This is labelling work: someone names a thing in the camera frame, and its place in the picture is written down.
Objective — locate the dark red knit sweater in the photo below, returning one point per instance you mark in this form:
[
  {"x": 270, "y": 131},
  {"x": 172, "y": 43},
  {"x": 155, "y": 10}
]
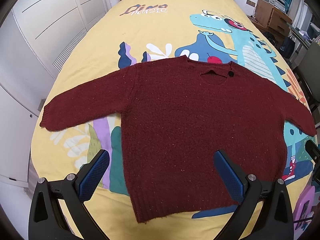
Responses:
[{"x": 175, "y": 114}]

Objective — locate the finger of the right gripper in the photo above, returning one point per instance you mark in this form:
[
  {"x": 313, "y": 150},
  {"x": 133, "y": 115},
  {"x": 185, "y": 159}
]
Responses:
[{"x": 312, "y": 150}]

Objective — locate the pink purple toy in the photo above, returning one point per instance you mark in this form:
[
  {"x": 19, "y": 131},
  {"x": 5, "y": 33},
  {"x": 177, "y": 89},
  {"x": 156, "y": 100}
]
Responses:
[{"x": 302, "y": 214}]

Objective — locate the wooden nightstand drawers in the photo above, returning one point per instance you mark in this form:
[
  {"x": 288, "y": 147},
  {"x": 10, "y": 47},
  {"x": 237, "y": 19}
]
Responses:
[{"x": 270, "y": 16}]

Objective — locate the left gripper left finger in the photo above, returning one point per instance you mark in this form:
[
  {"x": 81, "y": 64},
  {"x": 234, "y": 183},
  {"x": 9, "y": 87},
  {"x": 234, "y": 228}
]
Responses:
[{"x": 46, "y": 219}]

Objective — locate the white wardrobe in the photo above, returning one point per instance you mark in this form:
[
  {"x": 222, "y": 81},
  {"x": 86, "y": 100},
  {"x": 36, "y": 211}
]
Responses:
[{"x": 37, "y": 37}]

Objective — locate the grey-green chair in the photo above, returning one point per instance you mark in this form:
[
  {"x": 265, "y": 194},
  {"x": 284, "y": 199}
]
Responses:
[{"x": 308, "y": 73}]

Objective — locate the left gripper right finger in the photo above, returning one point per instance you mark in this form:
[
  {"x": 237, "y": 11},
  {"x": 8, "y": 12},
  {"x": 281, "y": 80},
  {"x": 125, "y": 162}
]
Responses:
[{"x": 275, "y": 220}]

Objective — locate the dark blue bag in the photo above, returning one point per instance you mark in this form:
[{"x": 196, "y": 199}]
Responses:
[{"x": 287, "y": 47}]

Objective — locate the yellow dinosaur bed sheet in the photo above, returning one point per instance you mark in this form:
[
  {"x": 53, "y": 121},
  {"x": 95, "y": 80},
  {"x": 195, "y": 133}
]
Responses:
[{"x": 132, "y": 31}]

